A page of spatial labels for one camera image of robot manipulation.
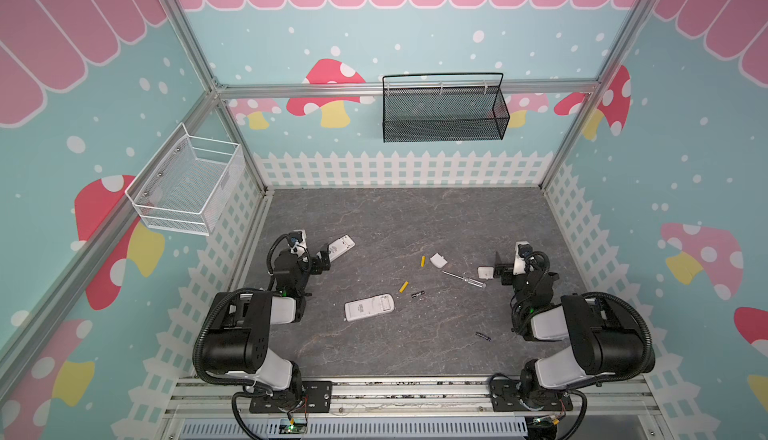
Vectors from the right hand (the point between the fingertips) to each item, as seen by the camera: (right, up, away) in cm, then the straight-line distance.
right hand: (514, 251), depth 90 cm
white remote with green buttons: (-44, -16, -2) cm, 47 cm away
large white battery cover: (-22, -4, +10) cm, 24 cm away
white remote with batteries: (-55, +1, +12) cm, 56 cm away
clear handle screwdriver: (-12, -10, +4) cm, 16 cm away
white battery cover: (-7, -7, +7) cm, 12 cm away
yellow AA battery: (-27, -4, +9) cm, 29 cm away
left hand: (-62, +1, +3) cm, 62 cm away
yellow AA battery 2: (-34, -11, +3) cm, 36 cm away
